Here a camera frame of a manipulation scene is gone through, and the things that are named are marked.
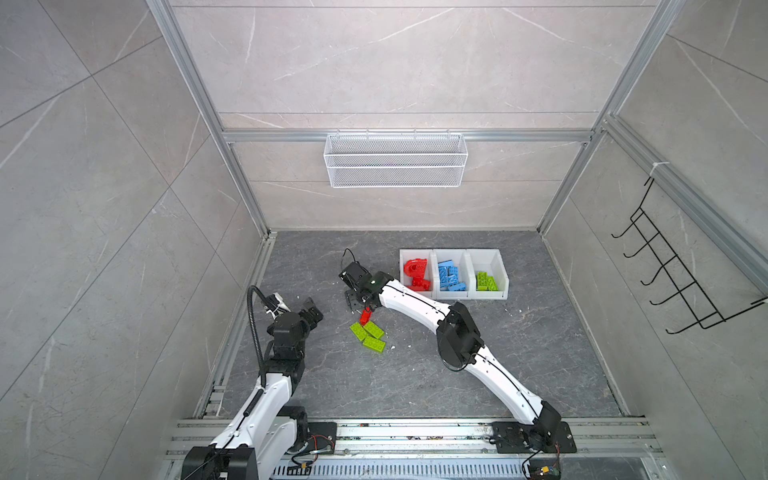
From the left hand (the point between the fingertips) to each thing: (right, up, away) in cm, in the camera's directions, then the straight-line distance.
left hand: (297, 300), depth 85 cm
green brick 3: (+22, -10, +6) cm, 25 cm away
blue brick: (+47, +10, +20) cm, 52 cm away
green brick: (+59, +6, +16) cm, 61 cm away
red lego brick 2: (+36, +2, +15) cm, 39 cm away
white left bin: (+41, +7, +16) cm, 44 cm away
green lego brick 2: (+58, +3, +16) cm, 61 cm away
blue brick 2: (+47, +5, +14) cm, 49 cm away
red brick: (+19, -7, +10) cm, 22 cm away
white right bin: (+62, +11, +22) cm, 66 cm away
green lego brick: (+63, +3, +18) cm, 65 cm away
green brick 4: (+22, -14, +3) cm, 26 cm away
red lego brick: (+38, +4, +16) cm, 41 cm away
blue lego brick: (+50, +2, +16) cm, 53 cm away
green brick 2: (+17, -11, +6) cm, 21 cm away
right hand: (+16, -1, +16) cm, 22 cm away
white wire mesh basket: (+29, +46, +16) cm, 57 cm away
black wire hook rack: (+90, +7, -22) cm, 93 cm away
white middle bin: (+52, +12, +22) cm, 58 cm away
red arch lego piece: (+36, +9, +19) cm, 41 cm away
